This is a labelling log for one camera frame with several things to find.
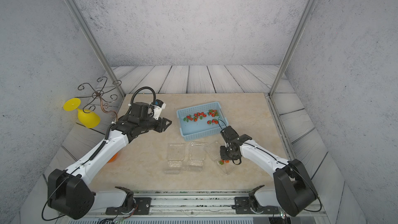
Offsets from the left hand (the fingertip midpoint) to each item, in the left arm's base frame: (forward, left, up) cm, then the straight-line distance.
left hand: (170, 121), depth 81 cm
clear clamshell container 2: (-10, -13, -20) cm, 26 cm away
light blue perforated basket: (+13, -16, -19) cm, 29 cm away
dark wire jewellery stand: (+10, +36, +10) cm, 39 cm away
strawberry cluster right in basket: (+19, -24, -18) cm, 36 cm away
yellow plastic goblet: (+1, +41, +3) cm, 41 cm away
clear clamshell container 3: (-7, -23, -20) cm, 31 cm away
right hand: (-12, -29, -16) cm, 35 cm away
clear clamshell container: (-9, -1, -22) cm, 24 cm away
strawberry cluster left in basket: (+16, -12, -19) cm, 27 cm away
